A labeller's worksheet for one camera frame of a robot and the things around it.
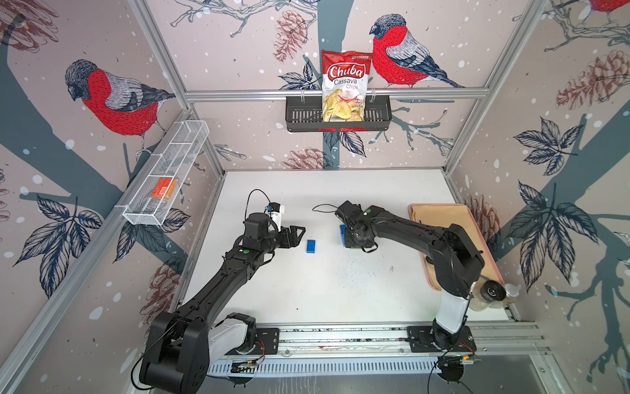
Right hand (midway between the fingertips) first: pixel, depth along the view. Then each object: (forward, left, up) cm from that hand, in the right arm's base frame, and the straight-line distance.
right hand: (351, 241), depth 91 cm
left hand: (0, +18, +11) cm, 21 cm away
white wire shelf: (+15, +63, +27) cm, 70 cm away
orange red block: (0, +59, +29) cm, 66 cm away
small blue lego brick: (-1, +15, -3) cm, 16 cm away
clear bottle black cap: (-19, -40, +5) cm, 44 cm away
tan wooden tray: (+15, -48, -4) cm, 51 cm away
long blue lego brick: (+3, +3, +3) cm, 6 cm away
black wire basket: (+40, +19, +30) cm, 53 cm away
